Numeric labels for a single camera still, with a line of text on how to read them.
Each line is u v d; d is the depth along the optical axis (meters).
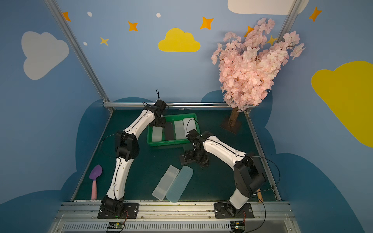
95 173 0.86
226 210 0.66
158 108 0.78
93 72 0.96
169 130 1.07
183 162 0.76
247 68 0.61
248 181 0.45
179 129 1.08
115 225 0.72
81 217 0.74
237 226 0.73
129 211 0.75
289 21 0.73
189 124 1.11
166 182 0.84
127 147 0.63
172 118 1.16
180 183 0.84
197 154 0.72
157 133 0.98
